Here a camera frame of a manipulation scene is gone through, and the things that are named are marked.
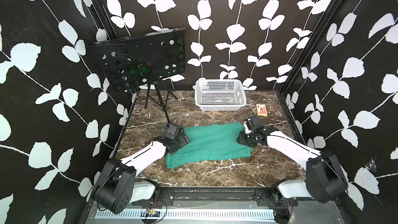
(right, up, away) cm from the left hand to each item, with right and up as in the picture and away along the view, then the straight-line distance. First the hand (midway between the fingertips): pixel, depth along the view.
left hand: (184, 138), depth 89 cm
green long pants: (+15, -2, +1) cm, 15 cm away
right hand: (+31, +1, -1) cm, 31 cm away
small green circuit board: (-13, -30, -19) cm, 38 cm away
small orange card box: (+52, +16, +18) cm, 58 cm away
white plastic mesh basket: (+24, +28, +29) cm, 47 cm away
